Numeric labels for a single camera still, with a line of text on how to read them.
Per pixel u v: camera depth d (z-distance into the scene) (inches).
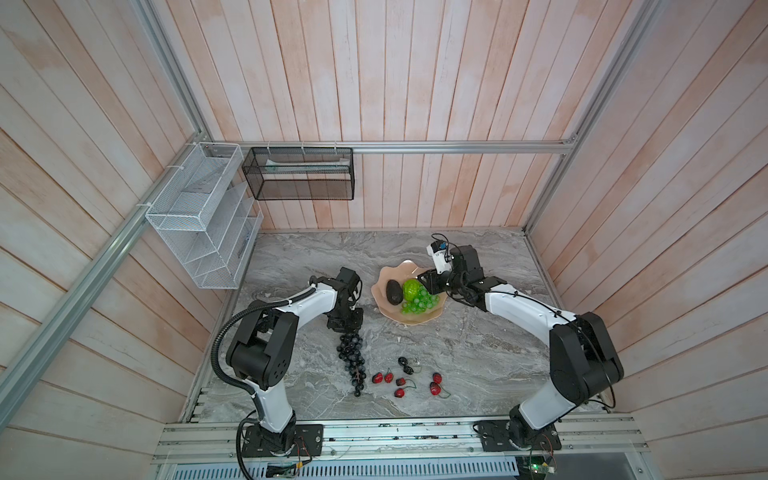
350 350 33.0
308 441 28.8
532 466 28.1
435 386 32.2
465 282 27.6
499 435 28.8
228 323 17.5
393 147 38.1
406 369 33.0
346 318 31.8
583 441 29.2
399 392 31.4
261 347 19.0
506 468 27.6
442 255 31.5
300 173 41.0
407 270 40.6
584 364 17.9
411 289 37.4
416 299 36.9
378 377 32.7
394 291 38.0
